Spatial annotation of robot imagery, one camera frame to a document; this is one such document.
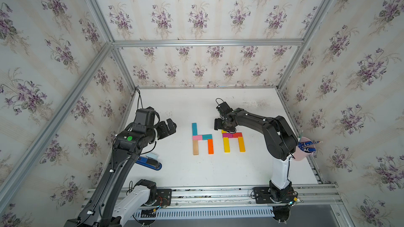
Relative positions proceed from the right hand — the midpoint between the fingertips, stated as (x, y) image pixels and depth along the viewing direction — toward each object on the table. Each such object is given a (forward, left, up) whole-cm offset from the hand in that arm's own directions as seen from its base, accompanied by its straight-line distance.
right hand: (222, 127), depth 97 cm
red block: (-5, -9, +1) cm, 10 cm away
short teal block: (-6, +10, -1) cm, 12 cm away
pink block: (-7, +15, -1) cm, 17 cm away
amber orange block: (-10, -11, -2) cm, 15 cm away
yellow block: (-6, 0, +6) cm, 9 cm away
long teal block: (-2, +17, +1) cm, 17 cm away
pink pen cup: (-16, -42, +7) cm, 45 cm away
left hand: (-14, +27, +22) cm, 37 cm away
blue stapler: (-23, +40, +2) cm, 46 cm away
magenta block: (-5, -3, +1) cm, 6 cm away
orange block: (-15, +7, -1) cm, 16 cm away
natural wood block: (-13, +16, -1) cm, 20 cm away
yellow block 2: (-11, -2, -2) cm, 11 cm away
